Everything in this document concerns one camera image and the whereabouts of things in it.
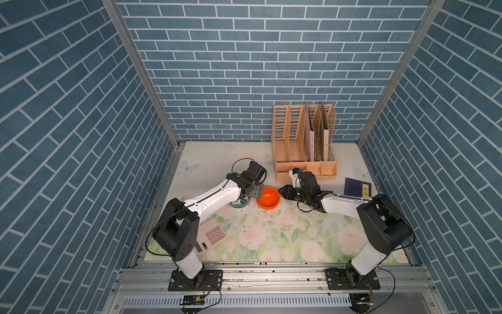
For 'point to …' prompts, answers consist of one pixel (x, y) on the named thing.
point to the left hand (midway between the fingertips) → (255, 188)
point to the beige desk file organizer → (302, 137)
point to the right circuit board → (360, 301)
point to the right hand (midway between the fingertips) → (281, 190)
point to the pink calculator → (209, 233)
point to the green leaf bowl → (240, 203)
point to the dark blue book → (356, 188)
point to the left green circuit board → (194, 300)
